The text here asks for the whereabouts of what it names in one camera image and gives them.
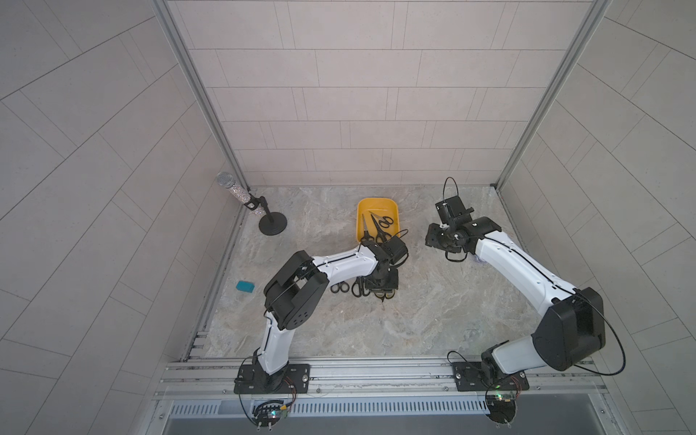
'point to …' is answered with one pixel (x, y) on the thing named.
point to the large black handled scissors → (381, 236)
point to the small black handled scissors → (342, 285)
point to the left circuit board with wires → (269, 411)
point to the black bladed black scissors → (359, 287)
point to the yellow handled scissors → (385, 295)
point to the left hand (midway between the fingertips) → (395, 290)
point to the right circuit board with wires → (501, 408)
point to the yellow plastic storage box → (377, 219)
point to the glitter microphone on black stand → (270, 224)
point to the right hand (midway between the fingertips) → (428, 237)
